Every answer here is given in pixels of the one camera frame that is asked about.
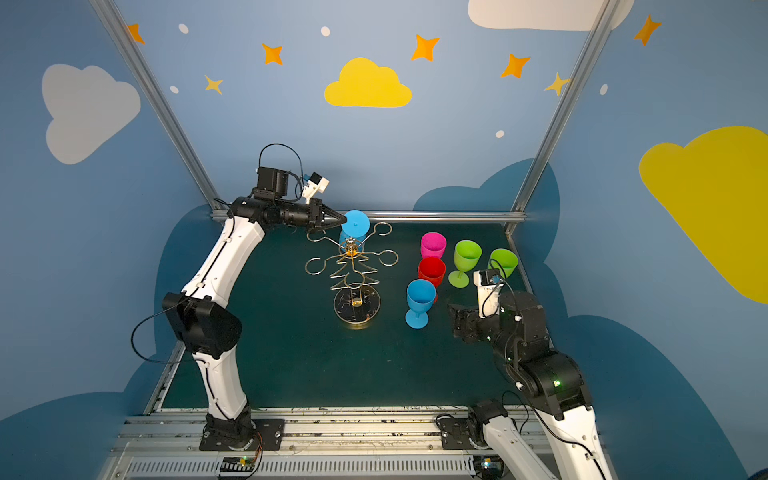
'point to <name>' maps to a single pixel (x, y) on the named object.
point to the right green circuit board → (488, 465)
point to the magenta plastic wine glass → (433, 245)
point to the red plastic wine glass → (433, 269)
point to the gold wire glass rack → (356, 301)
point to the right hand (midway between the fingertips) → (468, 300)
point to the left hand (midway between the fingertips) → (344, 218)
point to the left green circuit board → (237, 464)
